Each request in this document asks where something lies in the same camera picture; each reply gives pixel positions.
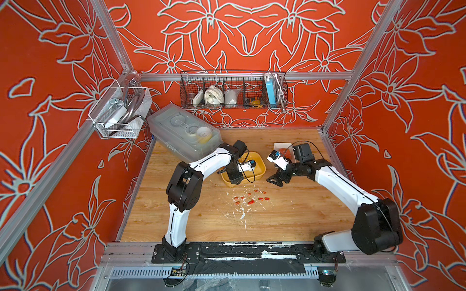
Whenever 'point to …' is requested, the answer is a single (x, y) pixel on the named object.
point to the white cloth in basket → (213, 96)
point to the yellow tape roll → (204, 134)
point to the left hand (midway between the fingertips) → (236, 175)
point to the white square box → (279, 145)
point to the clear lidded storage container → (187, 136)
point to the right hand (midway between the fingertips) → (270, 170)
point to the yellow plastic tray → (250, 175)
